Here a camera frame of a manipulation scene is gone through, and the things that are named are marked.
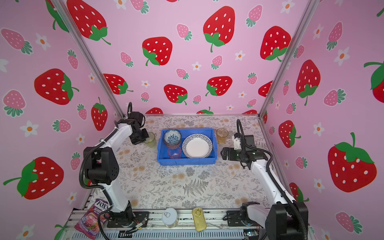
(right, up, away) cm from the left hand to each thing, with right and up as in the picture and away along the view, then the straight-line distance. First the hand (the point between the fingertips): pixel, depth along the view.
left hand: (145, 138), depth 94 cm
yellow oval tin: (+34, -38, -23) cm, 56 cm away
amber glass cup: (+52, +3, +14) cm, 54 cm away
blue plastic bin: (+12, -13, -2) cm, 18 cm away
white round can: (+20, -36, -24) cm, 48 cm away
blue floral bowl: (+16, 0, +4) cm, 17 cm away
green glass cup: (+4, -2, -1) cm, 4 cm away
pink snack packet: (-20, -40, -23) cm, 50 cm away
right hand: (+51, -7, -11) cm, 53 cm away
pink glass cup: (+19, -10, +2) cm, 21 cm away
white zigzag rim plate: (+34, -5, +5) cm, 35 cm away
